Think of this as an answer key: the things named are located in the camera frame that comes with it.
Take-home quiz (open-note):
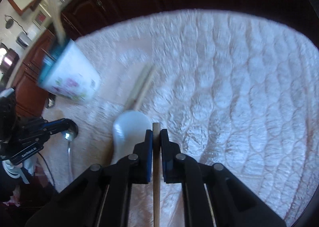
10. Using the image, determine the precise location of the wooden chopstick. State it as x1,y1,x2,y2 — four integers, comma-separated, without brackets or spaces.
124,64,153,111
153,123,160,227
48,0,66,45
132,65,157,111

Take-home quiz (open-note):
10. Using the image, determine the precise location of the cream microwave oven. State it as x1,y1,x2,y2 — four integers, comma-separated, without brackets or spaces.
32,0,51,29

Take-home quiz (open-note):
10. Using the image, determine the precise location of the white quilted table cloth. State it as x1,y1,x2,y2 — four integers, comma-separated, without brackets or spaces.
43,10,318,226

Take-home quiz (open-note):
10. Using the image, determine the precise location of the black phone on table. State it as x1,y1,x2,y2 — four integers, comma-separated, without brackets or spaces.
46,93,56,109

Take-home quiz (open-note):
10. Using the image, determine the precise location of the white ceramic soup spoon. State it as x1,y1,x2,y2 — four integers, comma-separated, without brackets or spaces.
111,110,152,165

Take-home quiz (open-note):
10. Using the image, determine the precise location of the silver electric kettle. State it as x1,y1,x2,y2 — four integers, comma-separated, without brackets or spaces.
16,32,32,49

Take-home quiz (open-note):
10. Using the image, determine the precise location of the metal spoon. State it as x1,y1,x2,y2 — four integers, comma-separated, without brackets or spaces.
62,130,75,183

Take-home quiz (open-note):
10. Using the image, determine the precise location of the white floral cup blue inside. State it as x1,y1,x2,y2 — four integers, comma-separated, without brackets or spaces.
37,38,100,103

